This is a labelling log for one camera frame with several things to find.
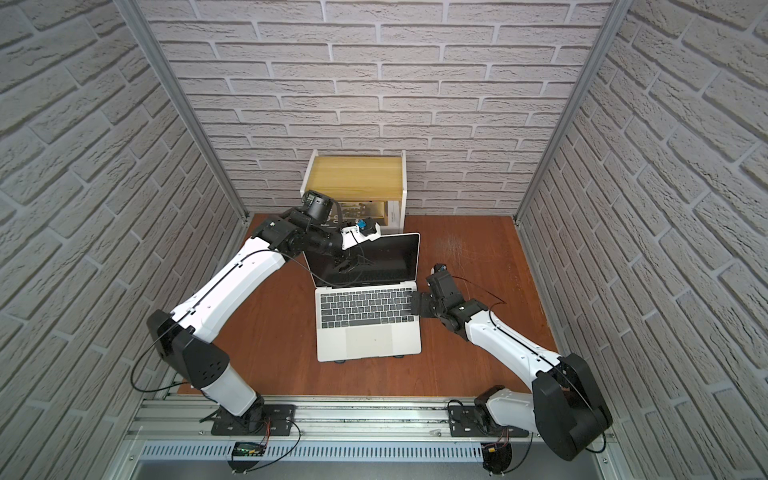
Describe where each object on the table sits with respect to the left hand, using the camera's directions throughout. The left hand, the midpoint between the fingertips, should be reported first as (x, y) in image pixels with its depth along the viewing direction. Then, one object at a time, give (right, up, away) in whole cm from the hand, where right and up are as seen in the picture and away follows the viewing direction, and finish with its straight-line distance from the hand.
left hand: (368, 240), depth 74 cm
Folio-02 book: (+4, +9, +20) cm, 23 cm away
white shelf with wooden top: (-3, +18, +9) cm, 20 cm away
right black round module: (+31, -53, -4) cm, 61 cm away
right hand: (+15, -18, +12) cm, 26 cm away
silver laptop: (-1, -22, +11) cm, 24 cm away
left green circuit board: (-30, -52, -2) cm, 60 cm away
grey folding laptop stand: (-8, -35, +9) cm, 37 cm away
